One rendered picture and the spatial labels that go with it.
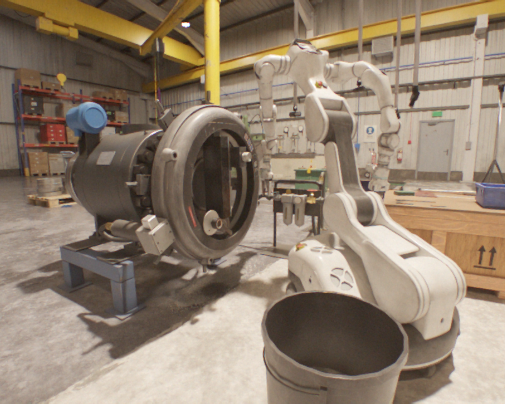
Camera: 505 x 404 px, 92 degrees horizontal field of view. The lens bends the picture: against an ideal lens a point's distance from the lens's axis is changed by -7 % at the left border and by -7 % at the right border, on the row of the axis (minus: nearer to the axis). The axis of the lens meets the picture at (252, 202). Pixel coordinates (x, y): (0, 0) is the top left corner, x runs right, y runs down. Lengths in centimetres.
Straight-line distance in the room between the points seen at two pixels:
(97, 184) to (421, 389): 163
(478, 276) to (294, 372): 146
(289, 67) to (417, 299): 123
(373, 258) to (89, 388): 104
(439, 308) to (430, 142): 1075
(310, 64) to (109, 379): 160
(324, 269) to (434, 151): 1073
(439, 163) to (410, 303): 1076
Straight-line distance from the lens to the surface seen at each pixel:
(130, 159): 138
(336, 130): 128
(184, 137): 108
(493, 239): 184
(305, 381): 57
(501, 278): 190
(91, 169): 163
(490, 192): 189
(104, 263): 144
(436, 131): 1164
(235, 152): 125
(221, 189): 123
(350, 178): 125
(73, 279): 182
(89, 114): 167
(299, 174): 459
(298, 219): 199
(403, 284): 94
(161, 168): 105
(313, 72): 152
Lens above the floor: 73
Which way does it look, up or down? 9 degrees down
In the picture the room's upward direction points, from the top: straight up
